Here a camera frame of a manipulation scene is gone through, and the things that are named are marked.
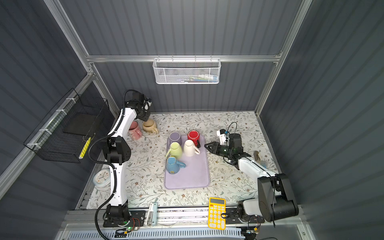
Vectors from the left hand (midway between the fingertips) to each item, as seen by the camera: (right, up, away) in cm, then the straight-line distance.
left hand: (142, 115), depth 100 cm
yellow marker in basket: (-15, -18, -32) cm, 40 cm away
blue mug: (+24, -30, -17) cm, 42 cm away
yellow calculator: (+47, -49, -25) cm, 72 cm away
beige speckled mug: (+5, -8, +2) cm, 9 cm away
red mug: (+35, -13, -4) cm, 38 cm away
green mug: (+24, -22, -11) cm, 35 cm away
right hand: (+44, -20, -15) cm, 50 cm away
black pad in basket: (-23, -6, -23) cm, 34 cm away
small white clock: (-17, -37, -16) cm, 44 cm away
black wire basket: (-29, -12, -29) cm, 42 cm away
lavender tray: (+36, -37, -10) cm, 53 cm away
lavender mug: (+21, -15, +6) cm, 27 cm away
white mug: (+33, -22, -9) cm, 40 cm away
